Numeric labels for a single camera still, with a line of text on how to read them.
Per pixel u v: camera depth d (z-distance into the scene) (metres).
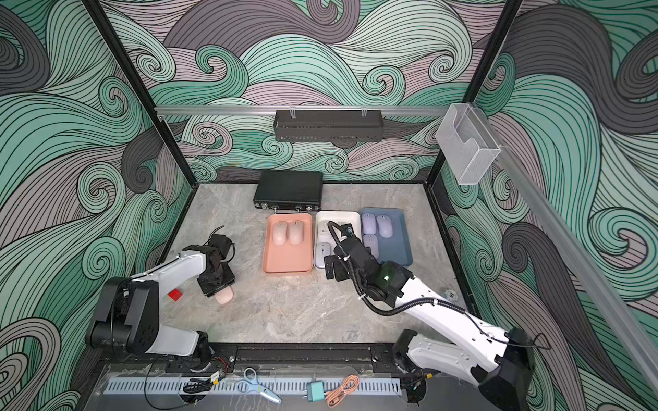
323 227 1.01
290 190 1.15
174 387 0.70
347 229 0.64
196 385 0.72
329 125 0.90
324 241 0.99
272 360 0.74
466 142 0.78
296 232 1.00
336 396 0.66
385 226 1.01
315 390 0.67
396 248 1.00
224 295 0.84
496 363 0.38
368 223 1.01
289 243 0.98
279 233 1.00
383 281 0.50
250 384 0.70
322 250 0.95
